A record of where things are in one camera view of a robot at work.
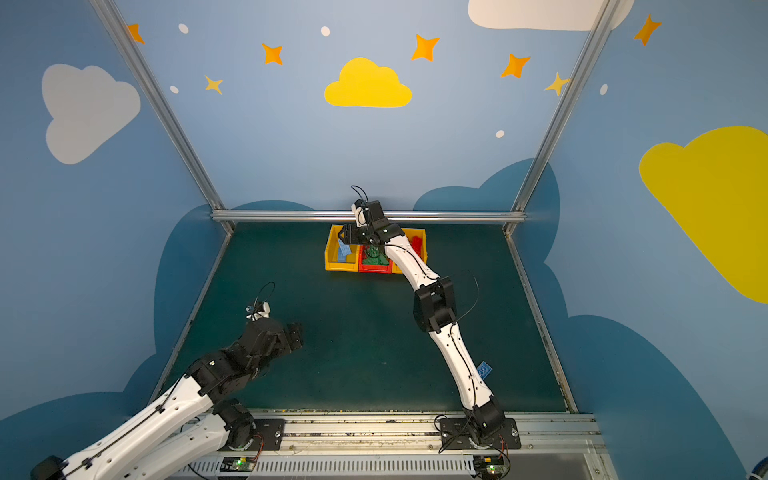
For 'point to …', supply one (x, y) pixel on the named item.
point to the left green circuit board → (237, 464)
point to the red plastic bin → (372, 268)
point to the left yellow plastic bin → (331, 253)
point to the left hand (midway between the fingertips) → (293, 332)
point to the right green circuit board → (492, 464)
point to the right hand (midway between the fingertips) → (346, 230)
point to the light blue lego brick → (343, 251)
